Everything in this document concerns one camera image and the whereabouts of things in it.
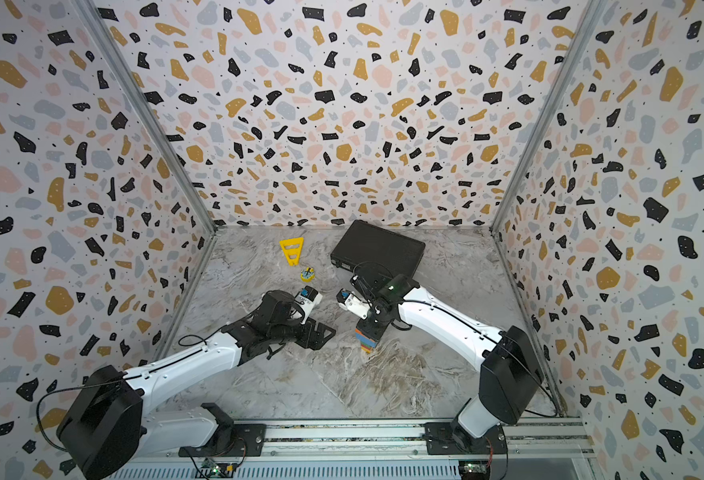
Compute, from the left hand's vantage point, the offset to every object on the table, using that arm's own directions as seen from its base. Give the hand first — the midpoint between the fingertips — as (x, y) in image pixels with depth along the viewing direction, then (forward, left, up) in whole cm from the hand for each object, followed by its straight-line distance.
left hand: (327, 326), depth 83 cm
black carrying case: (+37, -11, -6) cm, 39 cm away
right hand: (-1, -11, +1) cm, 11 cm away
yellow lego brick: (-3, -11, -11) cm, 15 cm away
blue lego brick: (-8, -11, +9) cm, 16 cm away
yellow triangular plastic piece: (+38, +17, -10) cm, 43 cm away
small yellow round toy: (+25, +10, -10) cm, 29 cm away
